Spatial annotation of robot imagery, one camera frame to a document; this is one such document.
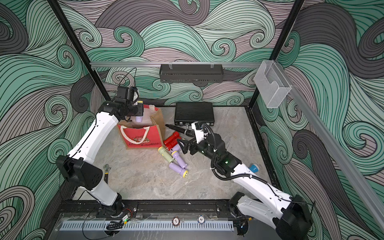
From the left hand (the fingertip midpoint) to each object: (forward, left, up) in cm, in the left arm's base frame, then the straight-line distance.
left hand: (139, 107), depth 81 cm
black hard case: (+24, -26, -30) cm, 46 cm away
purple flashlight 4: (-26, -24, -26) cm, 44 cm away
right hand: (-18, -25, -2) cm, 31 cm away
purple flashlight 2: (-6, 0, -4) cm, 7 cm away
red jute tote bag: (-11, -5, -11) cm, 16 cm away
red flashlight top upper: (-4, -17, -27) cm, 32 cm away
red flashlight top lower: (-8, -17, -26) cm, 32 cm away
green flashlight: (-15, -13, -26) cm, 33 cm away
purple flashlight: (-11, -19, -27) cm, 35 cm away
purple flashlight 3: (-17, -20, -25) cm, 37 cm away
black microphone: (+1, -29, -27) cm, 39 cm away
